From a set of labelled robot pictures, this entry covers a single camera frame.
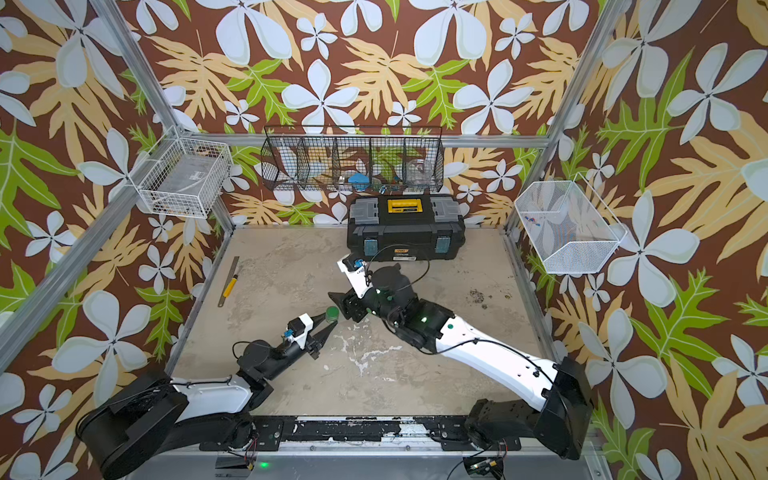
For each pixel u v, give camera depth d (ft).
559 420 1.23
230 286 3.33
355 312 2.01
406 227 3.25
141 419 1.41
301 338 2.15
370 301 2.02
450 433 2.43
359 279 1.95
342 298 1.98
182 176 2.80
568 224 2.79
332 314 2.39
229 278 3.43
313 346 2.27
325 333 2.41
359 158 3.26
